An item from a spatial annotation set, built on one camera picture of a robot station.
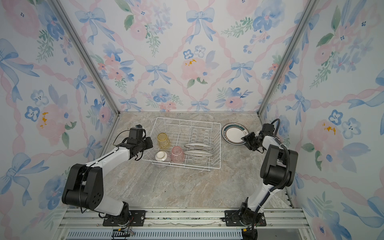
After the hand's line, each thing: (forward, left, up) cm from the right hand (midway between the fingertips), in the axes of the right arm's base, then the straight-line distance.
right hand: (243, 138), depth 97 cm
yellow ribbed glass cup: (-5, +51, +3) cm, 51 cm away
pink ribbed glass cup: (-15, +41, +4) cm, 44 cm away
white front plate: (-16, +29, +7) cm, 34 cm away
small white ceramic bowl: (-14, +51, +2) cm, 53 cm away
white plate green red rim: (+8, +5, -6) cm, 11 cm away
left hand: (-4, +58, +4) cm, 59 cm away
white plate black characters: (-7, +29, +2) cm, 30 cm away
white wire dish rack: (-7, +37, +3) cm, 38 cm away
